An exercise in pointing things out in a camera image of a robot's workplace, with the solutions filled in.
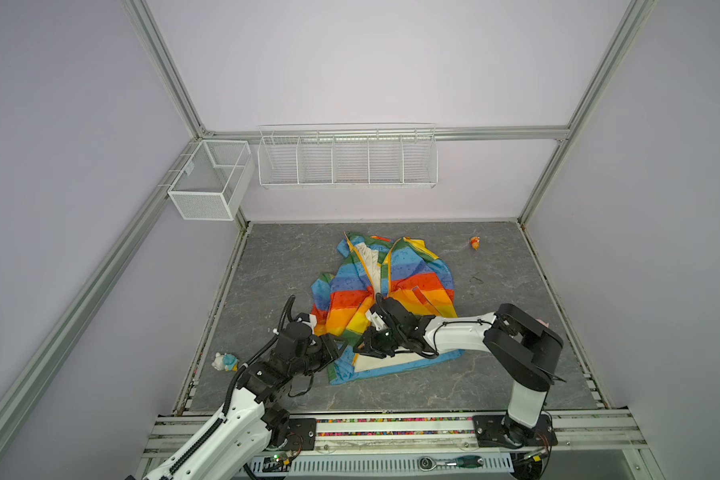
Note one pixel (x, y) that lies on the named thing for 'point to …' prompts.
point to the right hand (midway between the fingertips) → (354, 354)
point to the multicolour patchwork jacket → (407, 271)
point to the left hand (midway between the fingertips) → (345, 349)
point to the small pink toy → (540, 321)
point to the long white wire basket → (348, 155)
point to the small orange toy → (475, 242)
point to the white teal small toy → (227, 362)
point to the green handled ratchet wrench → (465, 461)
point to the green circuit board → (276, 463)
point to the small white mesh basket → (214, 181)
